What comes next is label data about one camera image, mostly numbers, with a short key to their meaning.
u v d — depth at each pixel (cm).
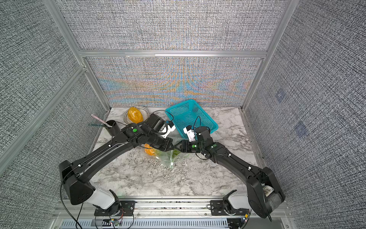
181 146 80
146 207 75
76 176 40
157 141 60
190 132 75
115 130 101
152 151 85
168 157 86
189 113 116
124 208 73
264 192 41
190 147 71
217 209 73
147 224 70
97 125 92
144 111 116
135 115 106
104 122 98
